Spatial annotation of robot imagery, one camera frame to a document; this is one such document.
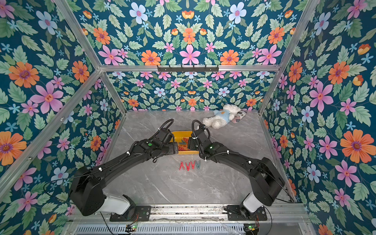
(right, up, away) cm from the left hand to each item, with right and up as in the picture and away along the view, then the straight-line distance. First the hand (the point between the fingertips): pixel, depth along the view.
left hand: (174, 148), depth 84 cm
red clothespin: (+4, -12, +6) cm, 14 cm away
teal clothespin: (+14, -12, +6) cm, 19 cm away
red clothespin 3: (+11, -12, +6) cm, 17 cm away
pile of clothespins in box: (+4, -1, +13) cm, 14 cm away
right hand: (+10, +4, +1) cm, 11 cm away
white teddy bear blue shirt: (+32, +19, +21) cm, 43 cm away
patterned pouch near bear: (+46, +21, +29) cm, 58 cm away
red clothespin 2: (+7, -13, +5) cm, 16 cm away
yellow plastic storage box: (+5, +9, -17) cm, 20 cm away
